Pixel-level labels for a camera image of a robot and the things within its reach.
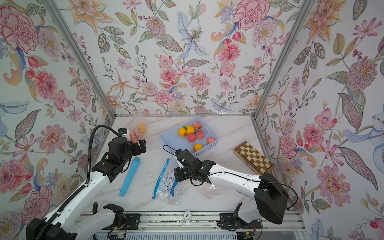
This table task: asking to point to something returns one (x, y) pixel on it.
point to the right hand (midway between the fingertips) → (174, 173)
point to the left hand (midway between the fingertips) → (141, 140)
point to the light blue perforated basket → (171, 140)
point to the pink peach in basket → (197, 125)
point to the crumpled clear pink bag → (211, 190)
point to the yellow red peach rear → (197, 147)
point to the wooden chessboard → (252, 158)
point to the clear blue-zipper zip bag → (166, 185)
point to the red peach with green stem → (200, 134)
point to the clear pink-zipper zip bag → (138, 118)
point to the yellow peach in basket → (182, 132)
